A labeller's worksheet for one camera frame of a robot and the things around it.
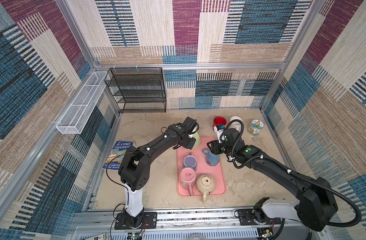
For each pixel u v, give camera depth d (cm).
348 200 37
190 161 91
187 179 75
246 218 73
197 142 89
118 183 50
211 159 89
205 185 76
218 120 103
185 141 69
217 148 73
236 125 100
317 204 40
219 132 74
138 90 109
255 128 101
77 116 72
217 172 90
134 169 48
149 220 73
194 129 75
